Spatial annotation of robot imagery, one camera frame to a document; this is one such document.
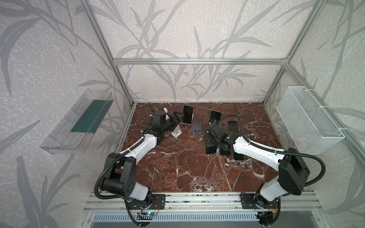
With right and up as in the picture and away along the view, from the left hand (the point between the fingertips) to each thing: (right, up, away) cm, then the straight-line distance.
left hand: (184, 113), depth 85 cm
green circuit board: (-16, -51, -14) cm, 55 cm away
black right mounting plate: (+34, -46, -12) cm, 59 cm away
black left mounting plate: (-13, -46, -12) cm, 50 cm away
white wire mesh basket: (+58, -8, -22) cm, 63 cm away
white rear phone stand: (+5, -3, +22) cm, 22 cm away
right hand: (+15, -13, +2) cm, 20 cm away
